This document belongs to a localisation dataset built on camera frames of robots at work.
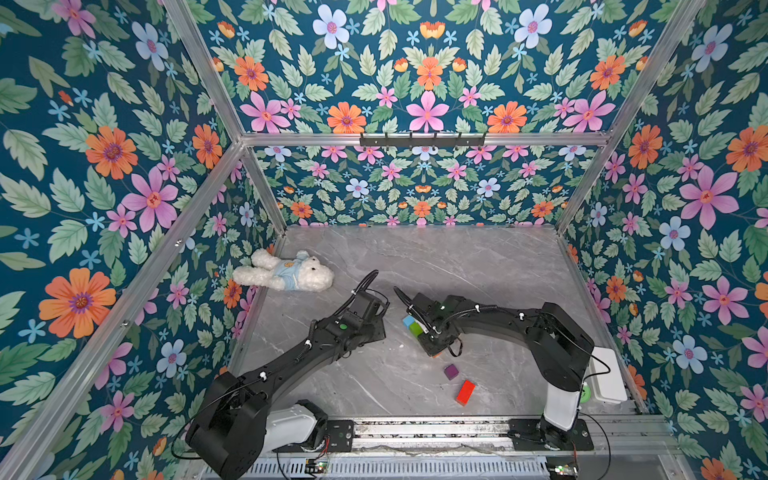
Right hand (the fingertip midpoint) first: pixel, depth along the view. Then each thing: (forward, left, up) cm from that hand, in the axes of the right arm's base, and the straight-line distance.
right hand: (435, 341), depth 89 cm
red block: (-14, -8, -1) cm, 16 cm away
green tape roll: (-14, -39, +2) cm, 42 cm away
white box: (-10, -45, +3) cm, 47 cm away
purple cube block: (-9, -4, -1) cm, 10 cm away
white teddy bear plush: (+18, +43, +9) cm, 47 cm away
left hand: (+1, +15, +6) cm, 16 cm away
